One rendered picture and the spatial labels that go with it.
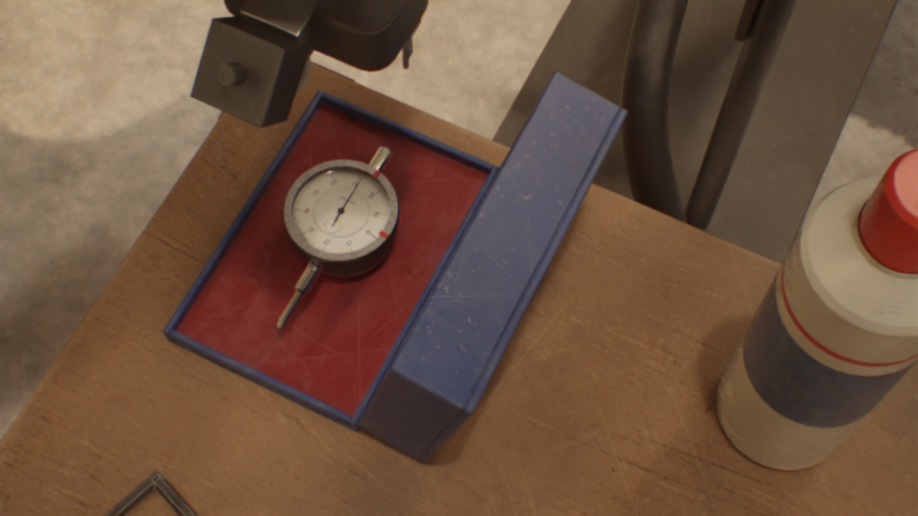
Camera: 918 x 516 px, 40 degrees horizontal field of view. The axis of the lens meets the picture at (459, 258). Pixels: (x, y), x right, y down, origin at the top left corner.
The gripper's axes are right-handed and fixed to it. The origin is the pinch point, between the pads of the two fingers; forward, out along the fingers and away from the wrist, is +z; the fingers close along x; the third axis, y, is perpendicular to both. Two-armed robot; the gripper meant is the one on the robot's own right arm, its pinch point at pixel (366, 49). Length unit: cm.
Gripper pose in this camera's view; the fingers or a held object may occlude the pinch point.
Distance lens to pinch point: 58.1
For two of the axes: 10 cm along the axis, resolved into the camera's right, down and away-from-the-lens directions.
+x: 8.9, 4.0, -1.9
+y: -4.5, 8.1, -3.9
